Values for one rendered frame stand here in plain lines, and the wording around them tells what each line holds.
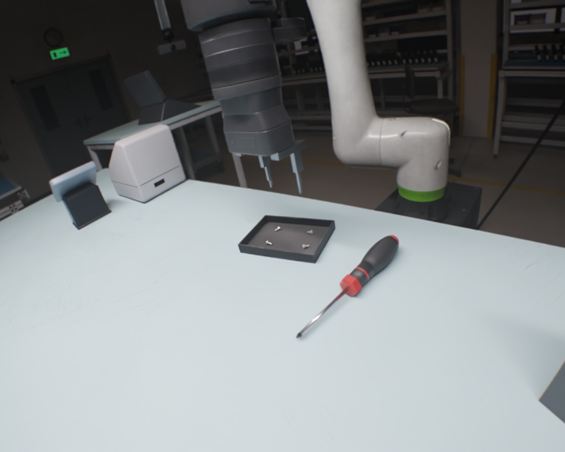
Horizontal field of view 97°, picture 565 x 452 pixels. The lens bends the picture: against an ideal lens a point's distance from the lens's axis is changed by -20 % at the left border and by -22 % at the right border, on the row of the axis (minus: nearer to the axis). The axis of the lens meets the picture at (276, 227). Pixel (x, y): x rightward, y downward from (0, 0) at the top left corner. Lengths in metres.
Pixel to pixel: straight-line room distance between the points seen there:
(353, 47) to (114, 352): 0.69
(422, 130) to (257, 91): 0.49
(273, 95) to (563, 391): 0.34
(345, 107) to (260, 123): 0.45
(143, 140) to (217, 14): 0.45
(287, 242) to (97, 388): 0.28
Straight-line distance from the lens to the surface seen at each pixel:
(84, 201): 0.75
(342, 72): 0.73
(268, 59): 0.32
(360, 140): 0.77
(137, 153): 0.71
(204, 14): 0.32
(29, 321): 0.53
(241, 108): 0.33
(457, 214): 0.88
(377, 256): 0.34
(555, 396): 0.28
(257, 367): 0.29
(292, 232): 0.44
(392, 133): 0.76
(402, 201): 0.83
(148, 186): 0.72
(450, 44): 4.11
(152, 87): 1.44
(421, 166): 0.76
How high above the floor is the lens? 1.23
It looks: 30 degrees down
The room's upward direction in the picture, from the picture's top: 13 degrees counter-clockwise
